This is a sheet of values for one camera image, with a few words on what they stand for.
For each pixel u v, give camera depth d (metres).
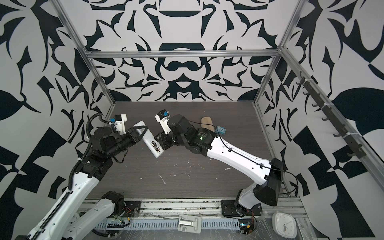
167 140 0.58
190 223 0.69
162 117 0.57
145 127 0.69
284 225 0.68
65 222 0.42
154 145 0.69
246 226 0.71
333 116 0.56
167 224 0.71
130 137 0.60
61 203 0.42
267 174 0.41
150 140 0.68
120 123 0.63
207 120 1.05
